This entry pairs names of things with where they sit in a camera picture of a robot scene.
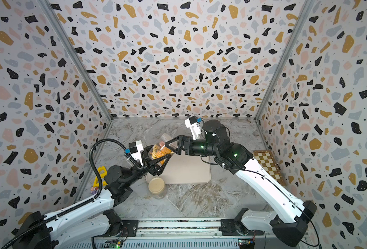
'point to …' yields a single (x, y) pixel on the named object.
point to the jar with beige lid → (156, 188)
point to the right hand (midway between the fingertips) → (173, 146)
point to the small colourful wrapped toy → (93, 190)
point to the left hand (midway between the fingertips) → (167, 151)
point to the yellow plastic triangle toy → (96, 182)
